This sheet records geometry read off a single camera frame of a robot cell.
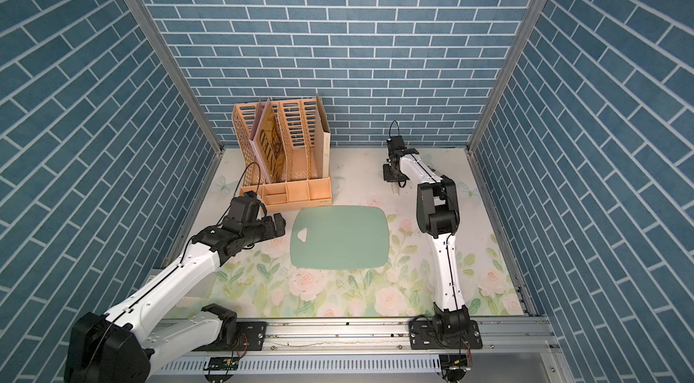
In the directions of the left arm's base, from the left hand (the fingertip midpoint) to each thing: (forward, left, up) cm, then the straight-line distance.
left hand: (280, 224), depth 84 cm
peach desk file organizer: (+39, -3, 0) cm, 39 cm away
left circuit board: (-36, +12, -14) cm, 40 cm away
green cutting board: (+1, -18, -12) cm, 22 cm away
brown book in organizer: (+25, +7, +11) cm, 28 cm away
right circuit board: (-35, -50, -11) cm, 62 cm away
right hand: (+28, -40, -10) cm, 49 cm away
